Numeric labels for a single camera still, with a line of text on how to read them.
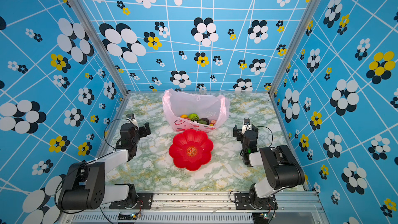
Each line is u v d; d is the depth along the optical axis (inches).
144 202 28.8
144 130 32.9
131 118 30.3
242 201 28.8
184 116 39.4
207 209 28.5
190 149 35.8
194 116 38.8
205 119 39.0
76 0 29.1
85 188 16.7
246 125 30.3
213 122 38.0
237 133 32.7
